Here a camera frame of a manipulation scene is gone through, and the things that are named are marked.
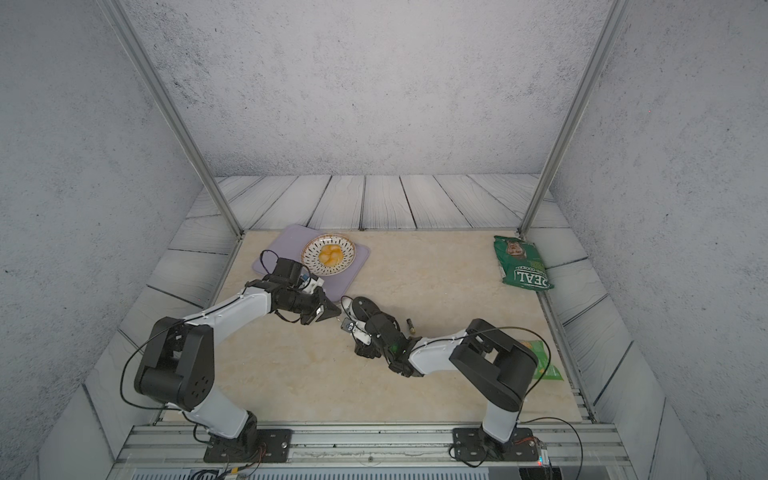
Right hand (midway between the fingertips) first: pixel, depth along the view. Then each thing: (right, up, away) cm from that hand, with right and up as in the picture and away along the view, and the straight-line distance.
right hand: (367, 324), depth 89 cm
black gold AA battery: (+13, -2, +4) cm, 14 cm away
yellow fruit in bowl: (-15, +20, +19) cm, 31 cm away
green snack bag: (+53, +17, +17) cm, 58 cm away
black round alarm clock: (-1, +4, +1) cm, 5 cm away
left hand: (-6, +5, -4) cm, 9 cm away
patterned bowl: (-23, +20, +22) cm, 38 cm away
